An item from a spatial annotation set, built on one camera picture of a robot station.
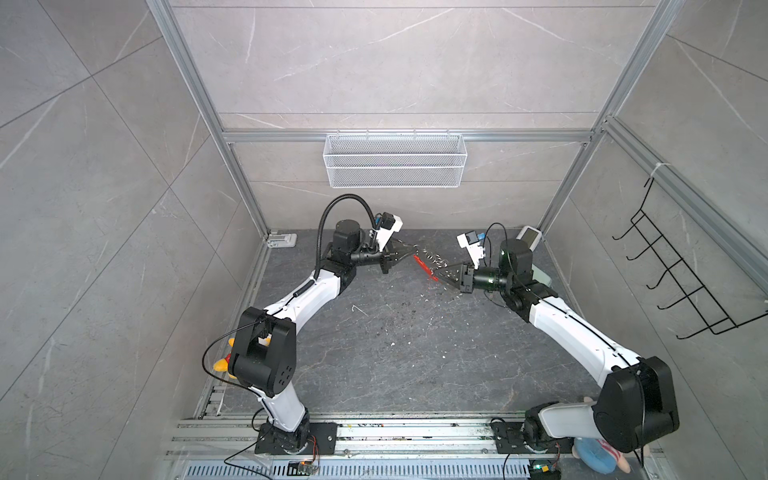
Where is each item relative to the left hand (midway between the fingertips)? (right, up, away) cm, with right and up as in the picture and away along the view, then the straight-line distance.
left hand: (415, 244), depth 77 cm
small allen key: (-19, -20, +21) cm, 35 cm away
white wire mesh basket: (+6, +30, +23) cm, 38 cm away
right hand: (+5, -7, -2) cm, 9 cm away
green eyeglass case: (+47, -10, +26) cm, 55 cm away
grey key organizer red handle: (+4, -5, -3) cm, 7 cm away
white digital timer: (+48, +4, +37) cm, 61 cm away
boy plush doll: (+41, -48, -11) cm, 64 cm away
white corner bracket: (-47, +3, +37) cm, 60 cm away
